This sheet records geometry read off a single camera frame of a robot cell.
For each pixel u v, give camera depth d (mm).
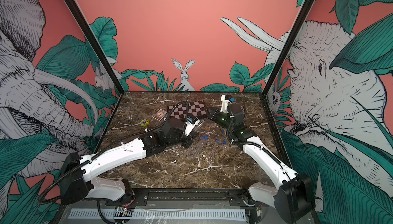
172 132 549
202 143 929
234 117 554
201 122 713
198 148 904
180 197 751
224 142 930
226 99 700
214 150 904
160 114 1045
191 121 636
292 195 374
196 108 1076
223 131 982
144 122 1011
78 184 395
